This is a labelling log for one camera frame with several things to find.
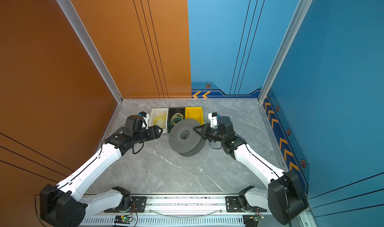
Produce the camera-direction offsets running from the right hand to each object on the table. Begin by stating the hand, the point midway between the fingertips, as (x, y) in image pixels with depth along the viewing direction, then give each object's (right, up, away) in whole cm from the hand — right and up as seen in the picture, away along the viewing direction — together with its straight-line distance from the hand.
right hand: (192, 129), depth 76 cm
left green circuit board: (-33, -43, -5) cm, 54 cm away
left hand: (-19, -1, +5) cm, 19 cm away
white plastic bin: (-28, +9, +29) cm, 41 cm away
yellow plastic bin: (+1, +8, +33) cm, 34 cm away
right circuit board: (+30, -41, -6) cm, 52 cm away
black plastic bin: (-16, +9, +37) cm, 41 cm away
